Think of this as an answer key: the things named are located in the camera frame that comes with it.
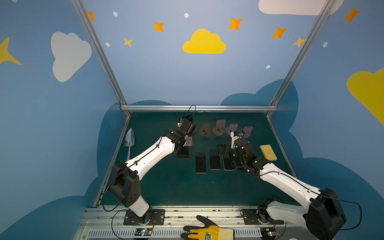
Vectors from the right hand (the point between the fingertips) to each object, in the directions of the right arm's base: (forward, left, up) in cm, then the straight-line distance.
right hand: (223, 145), depth 83 cm
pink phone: (-4, +13, -16) cm, 21 cm away
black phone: (-1, +3, -17) cm, 17 cm away
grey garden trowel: (+10, +63, -15) cm, 66 cm away
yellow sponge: (+6, -33, -17) cm, 37 cm away
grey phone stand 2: (+20, -20, -11) cm, 30 cm away
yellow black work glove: (-40, +8, -13) cm, 43 cm away
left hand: (+2, +22, +1) cm, 22 cm away
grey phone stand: (+23, -10, -11) cm, 27 cm away
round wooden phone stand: (+20, -1, -11) cm, 23 cm away
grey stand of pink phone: (+21, +9, -13) cm, 26 cm away
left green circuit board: (-41, +39, -16) cm, 59 cm away
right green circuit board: (-39, -21, -17) cm, 47 cm away
